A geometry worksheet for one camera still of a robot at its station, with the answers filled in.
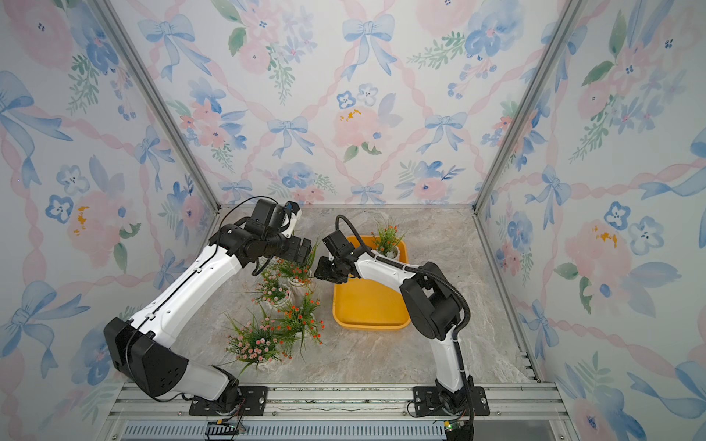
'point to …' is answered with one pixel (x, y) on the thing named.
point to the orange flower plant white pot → (386, 242)
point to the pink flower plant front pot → (253, 344)
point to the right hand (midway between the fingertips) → (313, 271)
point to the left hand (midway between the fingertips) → (298, 242)
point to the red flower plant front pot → (298, 320)
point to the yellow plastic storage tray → (363, 304)
